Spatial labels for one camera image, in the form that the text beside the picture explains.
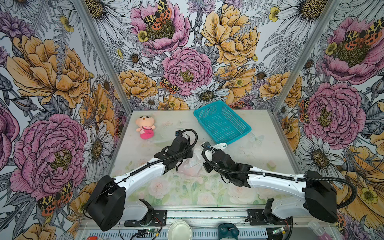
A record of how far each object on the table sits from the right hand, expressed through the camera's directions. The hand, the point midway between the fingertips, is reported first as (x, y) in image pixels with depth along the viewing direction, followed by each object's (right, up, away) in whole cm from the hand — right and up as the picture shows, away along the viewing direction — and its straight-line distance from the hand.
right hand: (203, 157), depth 80 cm
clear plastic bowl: (-26, +8, +26) cm, 38 cm away
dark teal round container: (+10, -28, -16) cm, 33 cm away
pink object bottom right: (+54, -33, -11) cm, 64 cm away
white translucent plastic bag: (-5, -5, +1) cm, 7 cm away
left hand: (-7, +2, +6) cm, 10 cm away
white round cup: (-11, -33, -8) cm, 35 cm away
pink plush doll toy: (-39, +18, +26) cm, 50 cm away
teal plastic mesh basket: (+16, +19, +36) cm, 44 cm away
